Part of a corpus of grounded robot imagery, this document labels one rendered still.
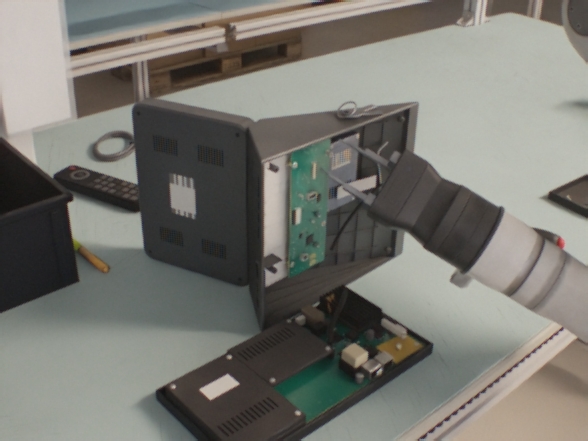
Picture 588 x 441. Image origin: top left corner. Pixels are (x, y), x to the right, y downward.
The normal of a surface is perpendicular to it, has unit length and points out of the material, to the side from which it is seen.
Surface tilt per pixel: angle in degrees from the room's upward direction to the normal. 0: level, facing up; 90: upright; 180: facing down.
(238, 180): 90
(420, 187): 55
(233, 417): 0
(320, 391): 0
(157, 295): 0
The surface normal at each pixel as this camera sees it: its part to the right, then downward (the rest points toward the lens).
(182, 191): -0.43, 0.45
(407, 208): 0.03, -0.07
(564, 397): 0.03, -0.86
